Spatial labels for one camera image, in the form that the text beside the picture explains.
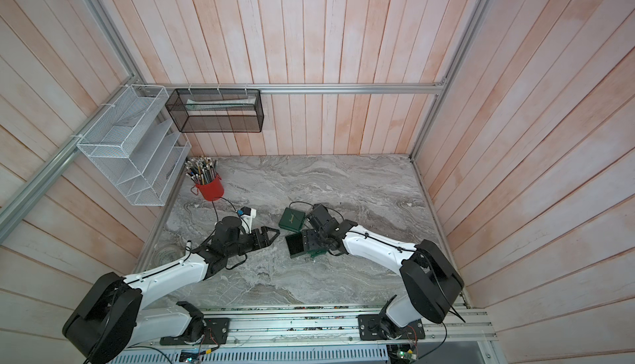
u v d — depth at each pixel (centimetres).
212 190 102
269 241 76
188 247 91
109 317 41
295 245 86
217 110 104
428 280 43
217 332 73
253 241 75
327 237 66
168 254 88
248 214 79
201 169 93
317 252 84
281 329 75
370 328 74
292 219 95
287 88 97
